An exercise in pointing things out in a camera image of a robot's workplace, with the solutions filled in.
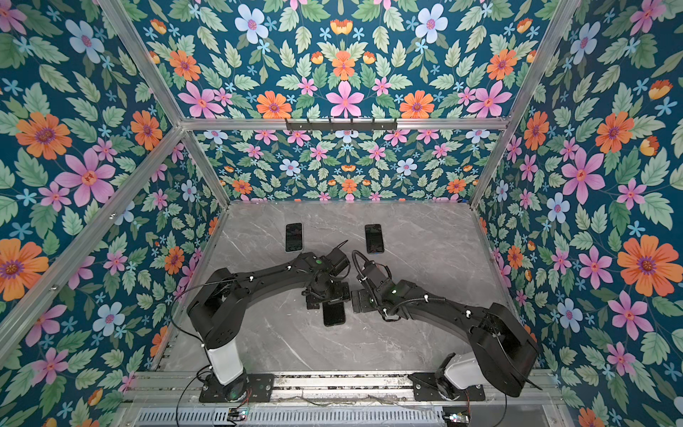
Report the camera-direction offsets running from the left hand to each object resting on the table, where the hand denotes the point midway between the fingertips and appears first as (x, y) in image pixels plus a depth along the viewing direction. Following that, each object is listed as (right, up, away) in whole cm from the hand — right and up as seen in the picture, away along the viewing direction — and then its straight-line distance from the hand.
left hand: (343, 300), depth 85 cm
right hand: (+6, +1, 0) cm, 6 cm away
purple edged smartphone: (-22, +19, +23) cm, 37 cm away
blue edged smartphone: (+11, +19, +25) cm, 33 cm away
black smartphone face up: (-4, -6, +4) cm, 8 cm away
